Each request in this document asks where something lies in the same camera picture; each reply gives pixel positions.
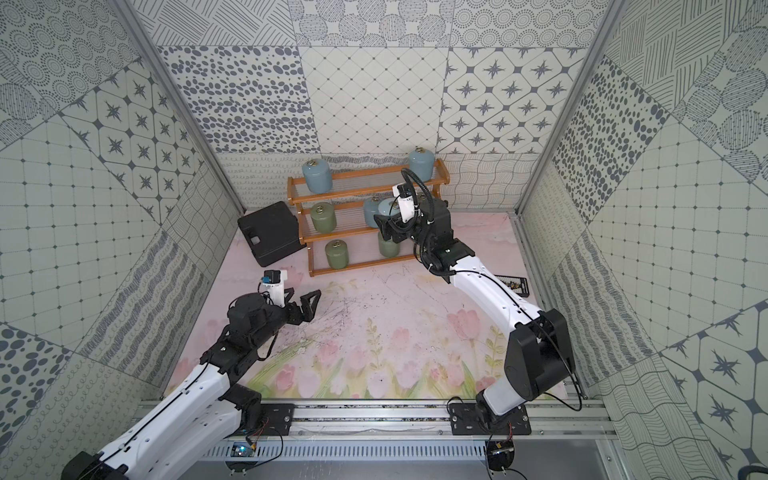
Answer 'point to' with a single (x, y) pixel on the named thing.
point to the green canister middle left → (324, 217)
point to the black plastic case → (271, 233)
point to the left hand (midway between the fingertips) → (312, 292)
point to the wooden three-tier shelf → (339, 227)
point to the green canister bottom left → (337, 254)
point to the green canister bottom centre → (388, 249)
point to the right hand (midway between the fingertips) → (389, 214)
